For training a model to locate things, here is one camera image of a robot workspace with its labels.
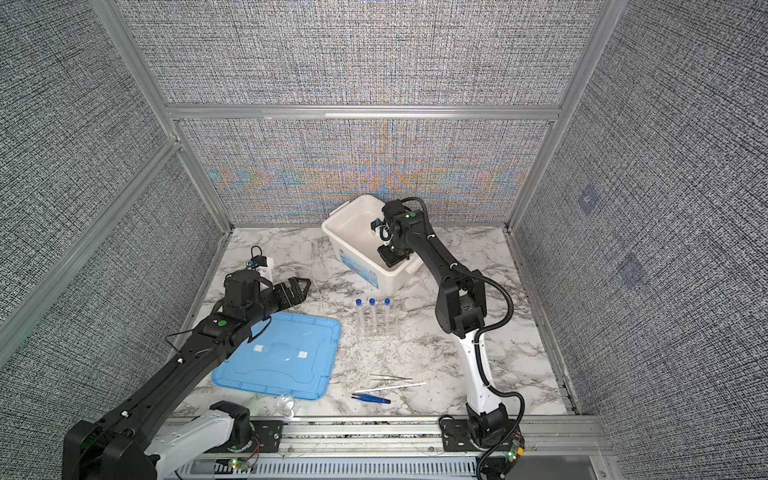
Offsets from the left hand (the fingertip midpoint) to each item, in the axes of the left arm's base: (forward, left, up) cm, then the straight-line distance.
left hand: (300, 285), depth 81 cm
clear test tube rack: (-4, -21, -16) cm, 27 cm away
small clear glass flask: (-24, +5, -19) cm, 31 cm away
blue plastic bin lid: (-10, +7, -21) cm, 24 cm away
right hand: (+15, -27, -8) cm, 32 cm away
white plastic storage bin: (+28, -12, -8) cm, 32 cm away
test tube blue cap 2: (-4, -19, -3) cm, 20 cm away
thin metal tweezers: (-20, -24, -19) cm, 36 cm away
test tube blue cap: (-4, -15, -17) cm, 23 cm away
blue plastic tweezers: (-24, -18, -19) cm, 36 cm away
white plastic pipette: (-21, -24, -19) cm, 37 cm away
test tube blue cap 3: (-4, -24, -11) cm, 27 cm away
